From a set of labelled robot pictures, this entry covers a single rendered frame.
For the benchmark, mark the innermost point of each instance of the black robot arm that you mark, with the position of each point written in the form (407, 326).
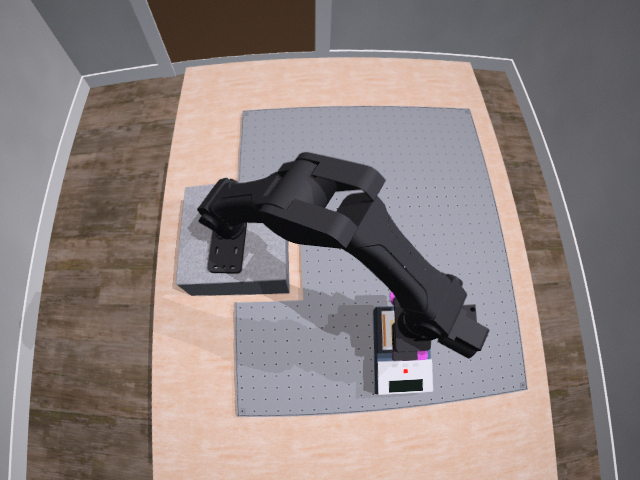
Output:
(430, 300)

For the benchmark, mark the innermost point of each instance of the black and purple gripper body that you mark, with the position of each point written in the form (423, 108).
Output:
(404, 348)

